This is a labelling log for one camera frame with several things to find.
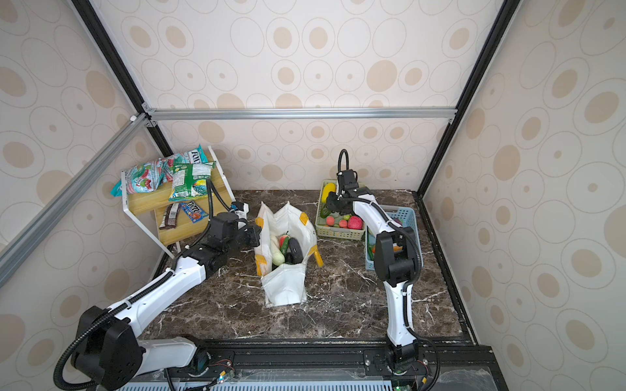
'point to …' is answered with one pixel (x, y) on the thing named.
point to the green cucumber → (284, 248)
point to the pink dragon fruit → (354, 222)
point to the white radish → (278, 257)
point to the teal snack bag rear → (191, 156)
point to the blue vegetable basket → (405, 216)
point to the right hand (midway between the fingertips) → (330, 202)
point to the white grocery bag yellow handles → (284, 284)
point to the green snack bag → (190, 179)
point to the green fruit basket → (335, 226)
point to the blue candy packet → (194, 213)
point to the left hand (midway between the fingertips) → (266, 224)
